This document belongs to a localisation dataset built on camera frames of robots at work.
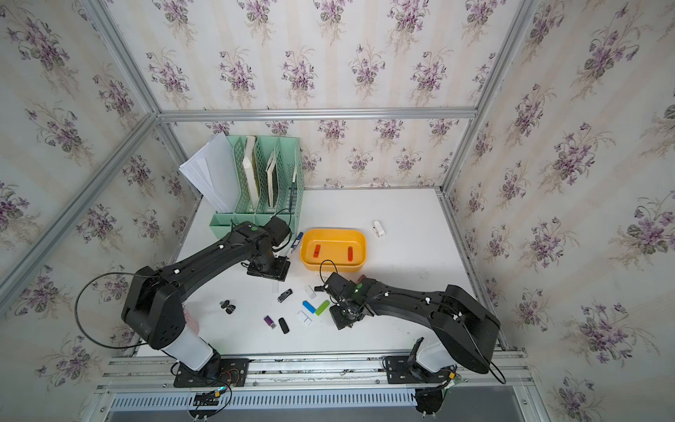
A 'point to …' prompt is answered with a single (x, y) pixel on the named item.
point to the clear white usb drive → (275, 287)
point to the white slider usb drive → (304, 318)
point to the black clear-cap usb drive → (320, 288)
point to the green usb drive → (322, 308)
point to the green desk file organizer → (288, 154)
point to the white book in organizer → (250, 171)
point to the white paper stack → (213, 169)
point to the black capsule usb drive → (283, 325)
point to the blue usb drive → (308, 307)
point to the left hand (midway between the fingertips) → (279, 277)
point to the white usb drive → (310, 293)
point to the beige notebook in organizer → (272, 176)
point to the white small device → (378, 229)
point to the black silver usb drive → (285, 295)
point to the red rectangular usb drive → (316, 251)
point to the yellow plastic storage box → (333, 250)
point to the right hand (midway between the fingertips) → (342, 319)
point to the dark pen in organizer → (292, 189)
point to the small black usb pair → (230, 309)
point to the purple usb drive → (268, 321)
